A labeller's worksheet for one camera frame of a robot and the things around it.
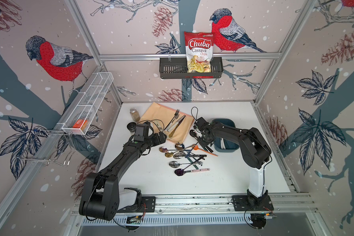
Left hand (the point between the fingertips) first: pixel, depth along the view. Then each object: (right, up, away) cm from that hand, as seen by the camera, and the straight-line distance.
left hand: (163, 135), depth 87 cm
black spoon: (+19, -1, +11) cm, 22 cm away
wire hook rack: (-41, 0, -30) cm, 51 cm away
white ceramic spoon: (+39, -7, +8) cm, 40 cm away
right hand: (+26, -6, +10) cm, 29 cm away
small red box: (-34, +8, -23) cm, 42 cm away
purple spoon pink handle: (+11, -21, -3) cm, 24 cm away
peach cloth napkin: (+7, +4, +18) cm, 20 cm away
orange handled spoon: (+21, -9, +7) cm, 24 cm away
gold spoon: (+10, -14, +5) cm, 18 cm away
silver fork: (+7, +12, +23) cm, 27 cm away
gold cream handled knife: (-2, +7, -5) cm, 8 cm away
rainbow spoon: (0, -10, +5) cm, 11 cm away
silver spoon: (+7, -17, -3) cm, 19 cm away
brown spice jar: (-23, +12, +16) cm, 30 cm away
